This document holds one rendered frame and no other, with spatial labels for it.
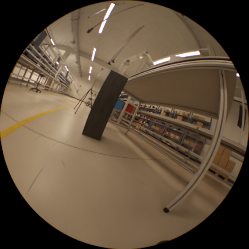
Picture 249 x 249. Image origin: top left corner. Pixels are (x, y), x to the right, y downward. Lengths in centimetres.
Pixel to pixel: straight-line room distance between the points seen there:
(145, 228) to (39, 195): 46
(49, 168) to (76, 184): 16
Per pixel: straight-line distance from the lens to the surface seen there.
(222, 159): 376
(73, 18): 443
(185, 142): 438
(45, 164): 54
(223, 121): 52
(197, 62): 68
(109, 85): 98
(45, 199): 42
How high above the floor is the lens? 39
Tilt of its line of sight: 5 degrees down
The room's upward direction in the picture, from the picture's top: 25 degrees clockwise
